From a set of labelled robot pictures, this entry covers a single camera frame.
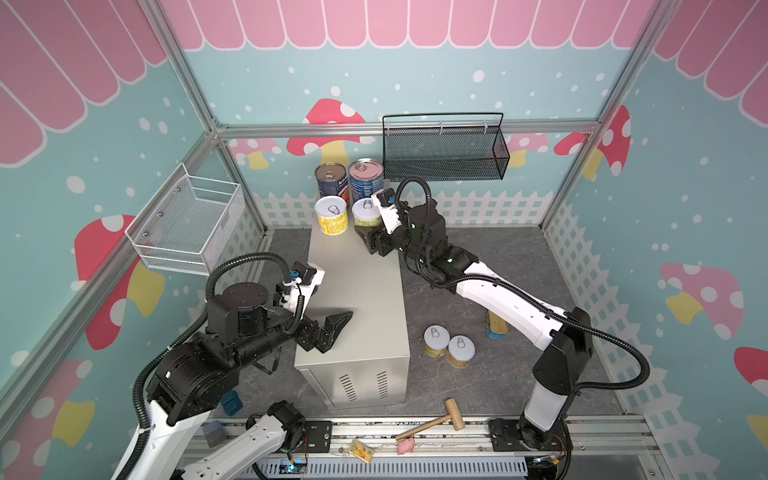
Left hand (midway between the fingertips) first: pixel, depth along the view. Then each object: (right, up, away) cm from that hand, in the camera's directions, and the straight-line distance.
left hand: (331, 308), depth 58 cm
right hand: (+6, +19, +13) cm, 24 cm away
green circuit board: (-12, -41, +14) cm, 45 cm away
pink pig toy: (+15, -35, +13) cm, 41 cm away
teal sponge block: (-31, -29, +21) cm, 47 cm away
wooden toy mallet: (+28, -30, +18) cm, 45 cm away
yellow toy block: (+5, -37, +13) cm, 39 cm away
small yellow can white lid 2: (+31, -16, +25) cm, 43 cm away
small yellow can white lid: (+25, -13, +27) cm, 39 cm away
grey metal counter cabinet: (+5, -21, +28) cm, 35 cm away
